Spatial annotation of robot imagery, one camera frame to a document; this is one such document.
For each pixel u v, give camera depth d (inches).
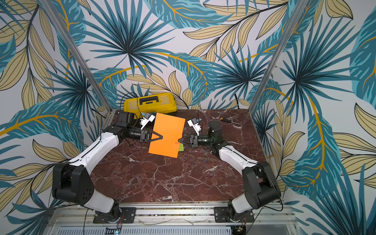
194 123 28.2
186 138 29.0
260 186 17.3
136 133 27.0
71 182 16.7
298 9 27.2
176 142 29.5
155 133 28.4
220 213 28.8
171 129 29.0
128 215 28.9
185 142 28.8
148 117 27.2
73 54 33.1
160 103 39.6
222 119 44.6
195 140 27.1
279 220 29.2
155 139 28.5
